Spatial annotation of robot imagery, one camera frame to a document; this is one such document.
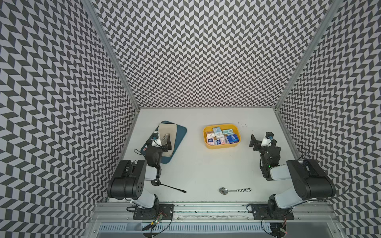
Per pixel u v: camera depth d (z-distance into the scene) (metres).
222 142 0.93
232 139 0.94
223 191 0.77
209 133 0.97
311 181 0.45
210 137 0.96
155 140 0.75
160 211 0.70
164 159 0.90
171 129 1.06
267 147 0.76
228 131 0.99
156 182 0.81
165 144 0.82
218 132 0.96
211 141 0.96
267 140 0.76
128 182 0.46
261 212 0.73
